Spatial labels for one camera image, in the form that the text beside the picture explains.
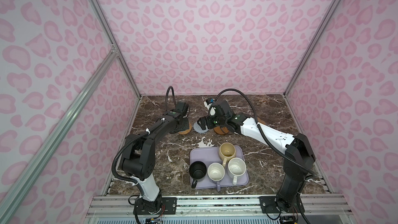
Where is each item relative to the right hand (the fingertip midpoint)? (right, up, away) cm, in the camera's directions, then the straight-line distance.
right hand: (205, 117), depth 83 cm
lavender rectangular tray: (+3, -22, +7) cm, 23 cm away
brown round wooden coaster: (+6, -6, -7) cm, 11 cm away
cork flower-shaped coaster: (+38, -4, +23) cm, 44 cm away
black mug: (-4, -28, -1) cm, 28 cm away
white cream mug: (+17, -27, +1) cm, 32 cm away
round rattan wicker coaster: (-12, -10, +16) cm, 22 cm away
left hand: (-13, -4, +10) cm, 17 cm away
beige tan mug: (+12, -19, +6) cm, 24 cm away
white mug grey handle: (+6, -29, -1) cm, 29 cm away
